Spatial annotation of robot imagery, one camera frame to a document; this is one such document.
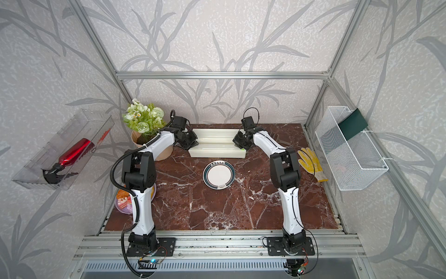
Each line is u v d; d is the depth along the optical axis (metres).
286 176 0.58
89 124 0.79
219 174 0.97
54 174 0.59
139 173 0.57
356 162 0.59
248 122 0.83
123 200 0.83
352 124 0.74
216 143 1.02
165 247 0.72
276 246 0.73
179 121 0.83
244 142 0.87
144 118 0.85
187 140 0.89
